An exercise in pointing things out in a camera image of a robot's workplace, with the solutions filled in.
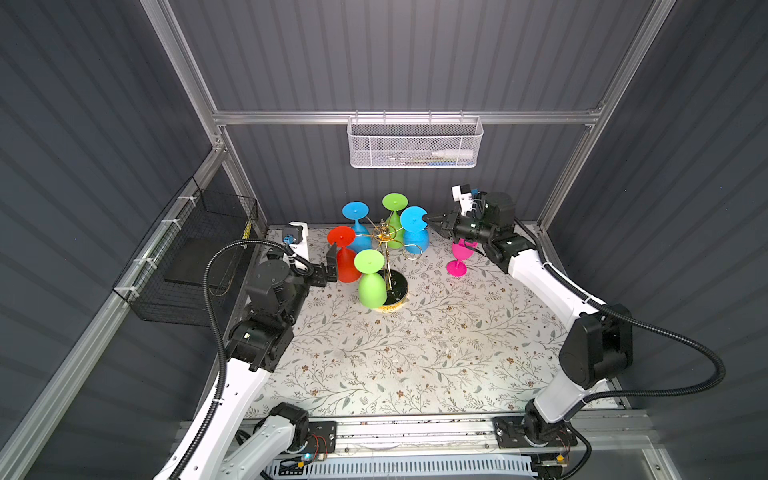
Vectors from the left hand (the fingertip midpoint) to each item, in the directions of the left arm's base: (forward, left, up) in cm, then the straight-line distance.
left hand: (313, 243), depth 65 cm
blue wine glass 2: (+13, -25, -13) cm, 31 cm away
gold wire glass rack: (+13, -20, -36) cm, 43 cm away
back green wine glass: (+23, -20, -8) cm, 31 cm away
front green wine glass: (-1, -12, -17) cm, 21 cm away
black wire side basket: (-2, +36, -9) cm, 37 cm away
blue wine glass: (+20, -9, -8) cm, 23 cm away
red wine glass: (+9, -5, -8) cm, 13 cm away
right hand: (+10, -27, -4) cm, 29 cm away
